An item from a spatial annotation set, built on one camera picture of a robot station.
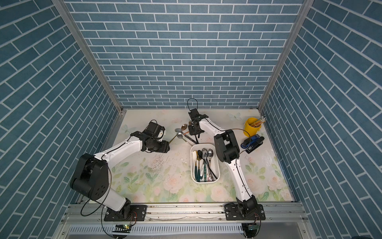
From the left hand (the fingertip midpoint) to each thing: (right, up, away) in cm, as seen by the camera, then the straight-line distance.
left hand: (168, 148), depth 89 cm
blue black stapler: (+55, +2, +11) cm, 57 cm away
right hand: (+15, +9, +18) cm, 25 cm away
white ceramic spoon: (+16, -5, +4) cm, 17 cm away
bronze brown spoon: (+7, +12, +19) cm, 23 cm away
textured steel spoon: (+3, +10, +19) cm, 22 cm away
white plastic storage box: (+28, -8, +3) cm, 30 cm away
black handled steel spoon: (+12, +4, +13) cm, 18 cm away
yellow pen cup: (+54, +13, +9) cm, 57 cm away
